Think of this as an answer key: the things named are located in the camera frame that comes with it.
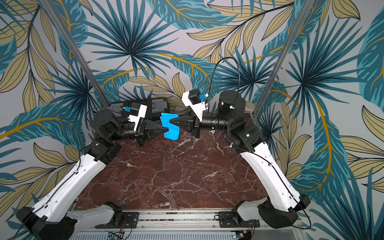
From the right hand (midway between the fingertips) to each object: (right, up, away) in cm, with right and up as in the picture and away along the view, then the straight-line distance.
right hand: (171, 117), depth 49 cm
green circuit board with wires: (-30, -56, +21) cm, 67 cm away
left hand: (-2, -5, +4) cm, 7 cm away
